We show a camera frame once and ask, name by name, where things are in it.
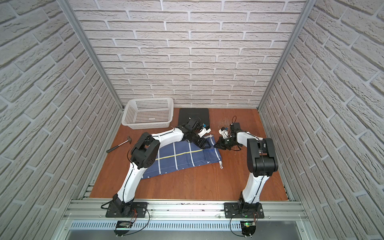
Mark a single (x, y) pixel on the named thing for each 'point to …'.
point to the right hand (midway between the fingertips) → (217, 145)
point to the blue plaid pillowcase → (183, 156)
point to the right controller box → (248, 228)
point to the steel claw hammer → (129, 140)
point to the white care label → (221, 164)
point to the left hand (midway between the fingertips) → (209, 143)
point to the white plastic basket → (148, 113)
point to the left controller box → (122, 224)
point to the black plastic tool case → (200, 114)
